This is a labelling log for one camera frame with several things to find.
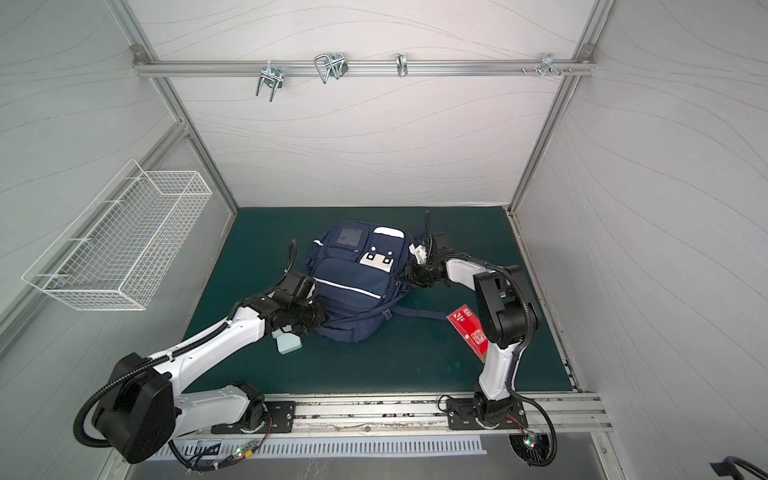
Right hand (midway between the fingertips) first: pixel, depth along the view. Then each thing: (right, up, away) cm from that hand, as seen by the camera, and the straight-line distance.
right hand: (405, 271), depth 96 cm
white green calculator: (-35, -18, -12) cm, 41 cm away
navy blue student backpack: (-16, +1, 0) cm, 16 cm away
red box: (+19, -14, -5) cm, 24 cm away
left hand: (-21, -10, -12) cm, 26 cm away
